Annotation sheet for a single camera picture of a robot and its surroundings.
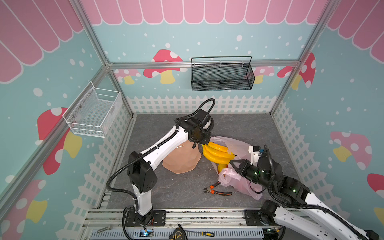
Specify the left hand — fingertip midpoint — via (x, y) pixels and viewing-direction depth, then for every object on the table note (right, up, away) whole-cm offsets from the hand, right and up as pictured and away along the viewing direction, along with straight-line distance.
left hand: (205, 142), depth 81 cm
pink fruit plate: (-13, -12, +13) cm, 22 cm away
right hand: (+9, -7, -14) cm, 19 cm away
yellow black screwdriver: (-2, -42, -11) cm, 43 cm away
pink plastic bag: (+9, -13, -18) cm, 24 cm away
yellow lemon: (+10, -14, +5) cm, 18 cm away
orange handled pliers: (+2, -26, +1) cm, 27 cm away
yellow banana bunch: (+7, -6, +2) cm, 9 cm away
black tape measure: (-13, -41, -13) cm, 45 cm away
